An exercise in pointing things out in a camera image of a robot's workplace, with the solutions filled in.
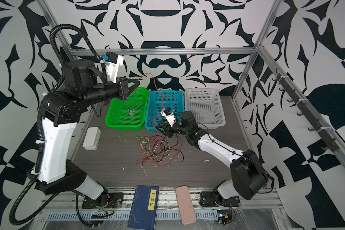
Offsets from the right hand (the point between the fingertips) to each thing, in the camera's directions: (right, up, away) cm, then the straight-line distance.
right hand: (158, 122), depth 77 cm
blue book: (-6, -42, -6) cm, 43 cm away
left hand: (-6, +18, -24) cm, 30 cm away
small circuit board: (+33, -45, -6) cm, 56 cm away
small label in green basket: (-24, +6, +33) cm, 42 cm away
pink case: (+14, -42, -7) cm, 45 cm away
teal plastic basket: (-4, +15, +38) cm, 41 cm away
